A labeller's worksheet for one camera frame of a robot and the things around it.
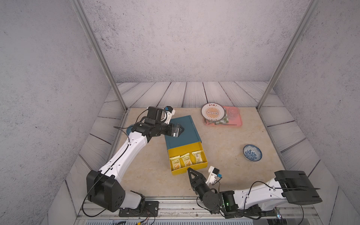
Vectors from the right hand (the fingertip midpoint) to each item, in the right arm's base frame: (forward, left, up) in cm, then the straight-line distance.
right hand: (186, 174), depth 67 cm
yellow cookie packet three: (+10, -6, -2) cm, 12 cm away
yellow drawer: (+13, +2, -1) cm, 13 cm away
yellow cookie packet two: (+8, 0, -2) cm, 9 cm away
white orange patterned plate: (+56, -21, -16) cm, 62 cm away
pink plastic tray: (+47, -29, -18) cm, 58 cm away
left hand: (+23, +4, +5) cm, 24 cm away
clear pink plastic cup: (+54, -37, -18) cm, 68 cm away
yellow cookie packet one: (+7, +6, -2) cm, 9 cm away
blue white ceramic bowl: (+21, -43, -19) cm, 51 cm away
